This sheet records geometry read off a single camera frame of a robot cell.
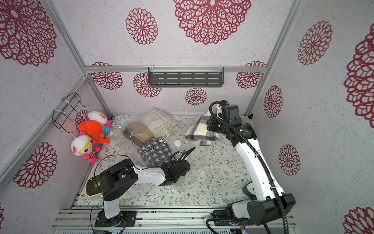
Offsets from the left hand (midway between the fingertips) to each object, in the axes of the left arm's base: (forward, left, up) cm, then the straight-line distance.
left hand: (182, 161), depth 93 cm
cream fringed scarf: (+27, +16, +5) cm, 32 cm away
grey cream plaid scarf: (+2, -9, +27) cm, 29 cm away
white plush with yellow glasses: (+1, +53, +18) cm, 57 cm away
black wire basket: (+8, +61, +33) cm, 70 cm away
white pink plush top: (+24, +55, +17) cm, 62 cm away
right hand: (+7, -13, +32) cm, 35 cm away
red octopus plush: (+15, +55, +15) cm, 59 cm away
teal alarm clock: (-21, -39, 0) cm, 44 cm away
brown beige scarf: (+21, +33, +4) cm, 39 cm away
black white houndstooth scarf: (+4, +17, +4) cm, 18 cm away
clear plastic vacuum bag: (+2, -11, -1) cm, 12 cm away
